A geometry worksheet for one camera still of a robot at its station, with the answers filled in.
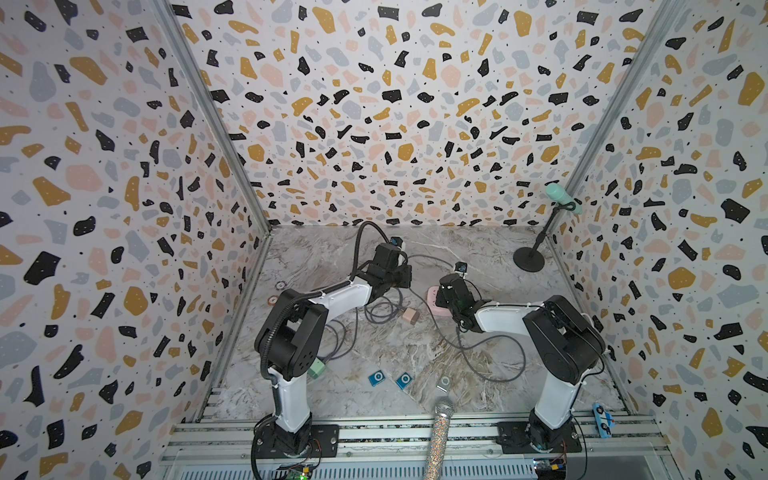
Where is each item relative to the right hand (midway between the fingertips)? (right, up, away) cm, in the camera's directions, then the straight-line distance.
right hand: (449, 288), depth 99 cm
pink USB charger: (-13, -8, -4) cm, 16 cm away
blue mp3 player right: (-15, -24, -15) cm, 32 cm away
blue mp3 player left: (-23, -23, -15) cm, 36 cm away
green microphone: (+29, +29, -13) cm, 43 cm away
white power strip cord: (-3, +15, +19) cm, 24 cm away
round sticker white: (-58, +1, +5) cm, 58 cm away
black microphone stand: (+32, +9, +12) cm, 36 cm away
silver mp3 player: (-4, -24, -16) cm, 29 cm away
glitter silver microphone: (-5, -28, -23) cm, 37 cm away
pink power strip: (-6, -2, +1) cm, 6 cm away
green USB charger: (-40, -21, -16) cm, 47 cm away
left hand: (-11, +7, -4) cm, 14 cm away
